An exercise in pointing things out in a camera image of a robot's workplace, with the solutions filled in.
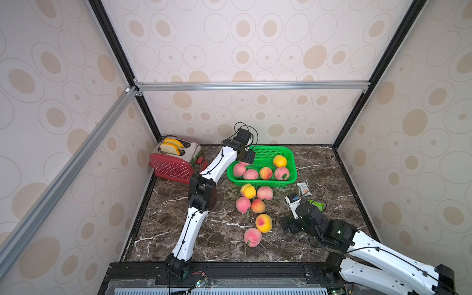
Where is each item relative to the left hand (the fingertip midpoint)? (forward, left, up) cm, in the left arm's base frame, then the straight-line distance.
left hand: (252, 155), depth 99 cm
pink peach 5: (-26, +5, -6) cm, 27 cm away
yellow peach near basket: (-19, +2, -6) cm, 20 cm away
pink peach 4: (-20, -6, -6) cm, 22 cm away
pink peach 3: (-8, -16, -5) cm, 19 cm away
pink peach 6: (-41, 0, -6) cm, 41 cm away
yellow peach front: (+1, -16, -6) cm, 18 cm away
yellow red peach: (-35, -4, -6) cm, 36 cm away
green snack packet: (-24, -34, -11) cm, 43 cm away
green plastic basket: (-4, -12, -5) cm, 14 cm away
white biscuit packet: (-15, -28, -10) cm, 33 cm away
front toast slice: (-2, +42, +8) cm, 43 cm away
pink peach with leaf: (-7, +4, +1) cm, 8 cm away
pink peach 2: (-9, +1, -5) cm, 11 cm away
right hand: (-35, -13, 0) cm, 37 cm away
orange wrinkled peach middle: (-26, -2, -7) cm, 27 cm away
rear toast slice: (+1, +41, +9) cm, 42 cm away
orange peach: (-7, -8, -7) cm, 12 cm away
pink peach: (-5, +7, -6) cm, 11 cm away
